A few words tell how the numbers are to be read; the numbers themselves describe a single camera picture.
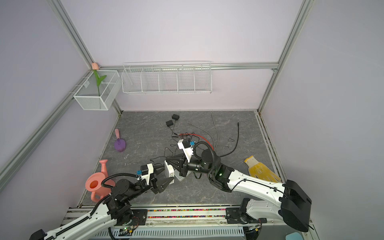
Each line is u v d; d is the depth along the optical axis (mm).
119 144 992
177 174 637
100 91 890
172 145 1013
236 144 1019
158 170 694
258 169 890
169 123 1119
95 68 897
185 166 560
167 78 992
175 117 1157
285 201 412
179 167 606
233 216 735
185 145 567
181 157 601
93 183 741
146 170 585
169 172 630
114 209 579
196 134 1056
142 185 629
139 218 732
